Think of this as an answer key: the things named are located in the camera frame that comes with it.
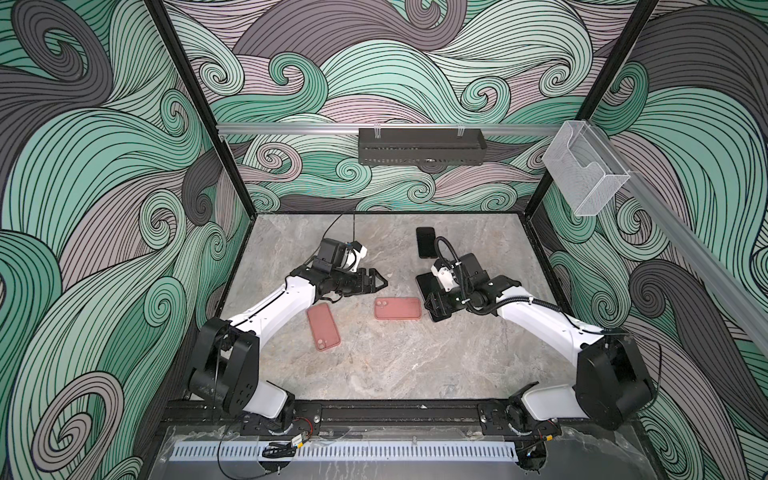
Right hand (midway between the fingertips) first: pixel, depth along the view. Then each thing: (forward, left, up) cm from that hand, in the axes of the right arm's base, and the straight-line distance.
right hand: (436, 300), depth 86 cm
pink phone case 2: (-5, +34, -8) cm, 36 cm away
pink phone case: (+2, +11, -10) cm, 15 cm away
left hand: (+2, +17, +6) cm, 18 cm away
